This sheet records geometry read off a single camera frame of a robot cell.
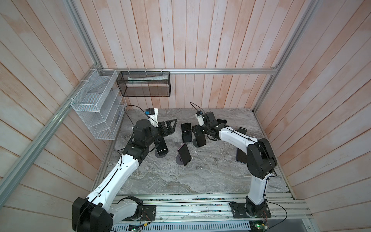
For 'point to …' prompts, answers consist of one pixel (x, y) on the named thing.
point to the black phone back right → (219, 121)
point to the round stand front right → (242, 130)
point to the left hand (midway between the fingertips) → (171, 124)
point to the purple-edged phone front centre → (184, 153)
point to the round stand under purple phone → (178, 160)
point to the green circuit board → (258, 225)
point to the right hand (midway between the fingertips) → (196, 127)
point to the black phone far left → (161, 146)
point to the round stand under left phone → (157, 154)
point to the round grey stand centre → (194, 141)
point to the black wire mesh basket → (144, 83)
